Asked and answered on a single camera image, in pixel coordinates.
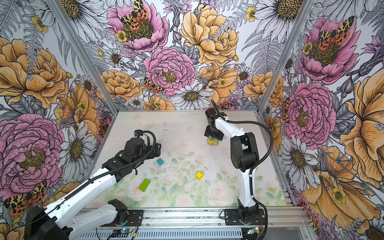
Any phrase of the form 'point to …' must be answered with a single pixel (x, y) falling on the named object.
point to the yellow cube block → (199, 175)
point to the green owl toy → (210, 140)
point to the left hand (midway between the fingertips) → (152, 150)
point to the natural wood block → (212, 143)
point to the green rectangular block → (144, 185)
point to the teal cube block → (160, 161)
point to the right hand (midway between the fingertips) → (213, 140)
